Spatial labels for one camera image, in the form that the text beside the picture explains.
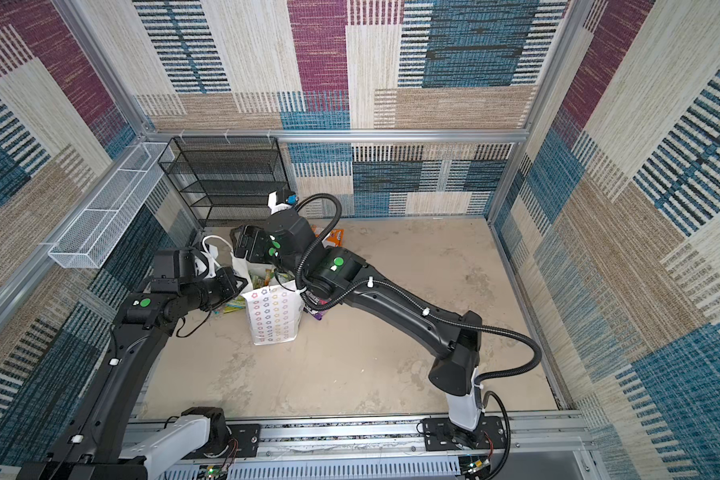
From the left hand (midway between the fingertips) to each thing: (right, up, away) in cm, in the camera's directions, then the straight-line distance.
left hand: (247, 275), depth 73 cm
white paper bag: (+6, -9, +3) cm, 11 cm away
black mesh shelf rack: (-22, +31, +37) cm, 53 cm away
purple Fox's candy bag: (+14, -14, +20) cm, 28 cm away
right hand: (+4, +8, -10) cm, 14 cm away
